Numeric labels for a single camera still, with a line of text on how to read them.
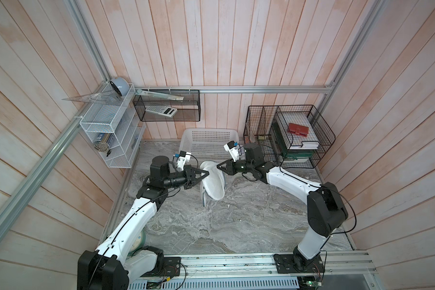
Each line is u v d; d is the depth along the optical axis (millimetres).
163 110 981
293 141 886
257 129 1199
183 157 694
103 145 766
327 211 468
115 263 389
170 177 623
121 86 831
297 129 942
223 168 813
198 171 685
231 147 764
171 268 730
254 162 687
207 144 1182
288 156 984
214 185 713
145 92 920
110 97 865
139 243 777
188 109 1075
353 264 750
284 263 730
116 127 728
